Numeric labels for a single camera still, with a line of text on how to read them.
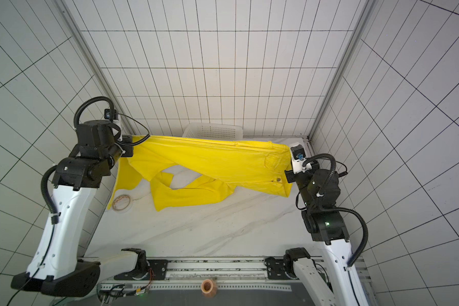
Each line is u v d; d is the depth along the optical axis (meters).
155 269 0.73
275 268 0.73
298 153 0.49
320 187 0.43
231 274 0.73
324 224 0.44
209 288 0.60
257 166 0.71
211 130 1.17
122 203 0.92
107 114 0.51
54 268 0.35
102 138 0.45
